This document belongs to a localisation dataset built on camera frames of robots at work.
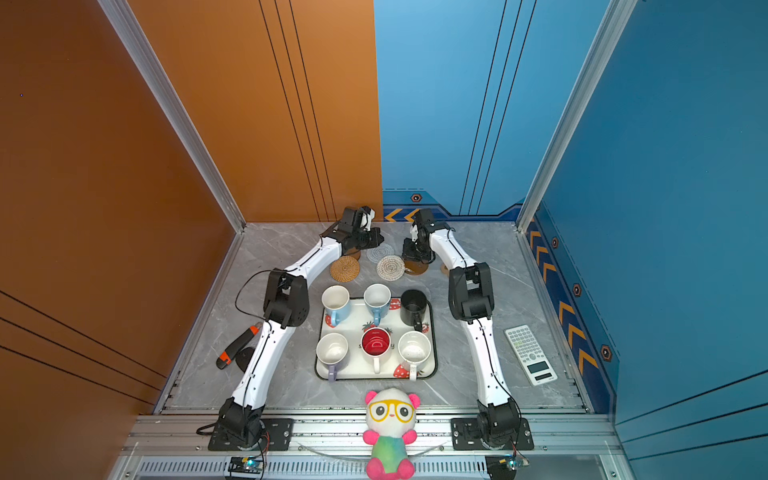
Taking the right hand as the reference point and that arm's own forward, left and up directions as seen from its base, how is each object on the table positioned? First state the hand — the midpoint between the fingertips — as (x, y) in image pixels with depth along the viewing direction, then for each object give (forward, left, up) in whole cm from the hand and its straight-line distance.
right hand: (404, 256), depth 108 cm
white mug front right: (-34, -2, -1) cm, 34 cm away
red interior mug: (-33, +9, 0) cm, 34 cm away
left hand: (+5, +6, +6) cm, 10 cm away
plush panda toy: (-54, +5, +5) cm, 54 cm away
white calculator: (-36, -35, -1) cm, 51 cm away
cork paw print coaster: (-6, -14, -1) cm, 15 cm away
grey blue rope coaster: (+1, +10, 0) cm, 11 cm away
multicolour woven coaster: (-5, +5, 0) cm, 7 cm away
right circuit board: (-62, -23, -5) cm, 66 cm away
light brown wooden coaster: (-6, +17, +9) cm, 20 cm away
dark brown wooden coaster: (-5, -4, 0) cm, 7 cm away
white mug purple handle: (-35, +22, +1) cm, 42 cm away
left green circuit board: (-62, +38, -3) cm, 73 cm away
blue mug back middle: (-21, +9, +5) cm, 23 cm away
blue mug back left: (-20, +22, +2) cm, 30 cm away
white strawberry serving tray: (-39, +14, -3) cm, 41 cm away
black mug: (-21, -2, 0) cm, 21 cm away
